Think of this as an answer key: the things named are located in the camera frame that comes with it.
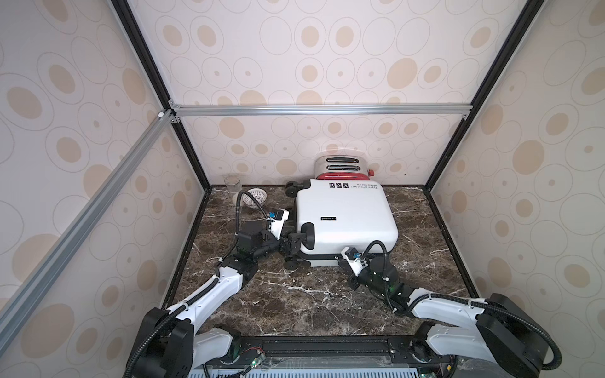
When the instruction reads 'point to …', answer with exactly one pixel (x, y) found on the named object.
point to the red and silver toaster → (342, 167)
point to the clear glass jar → (232, 183)
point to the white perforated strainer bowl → (258, 194)
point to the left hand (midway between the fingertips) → (307, 233)
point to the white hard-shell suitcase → (334, 214)
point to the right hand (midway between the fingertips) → (348, 260)
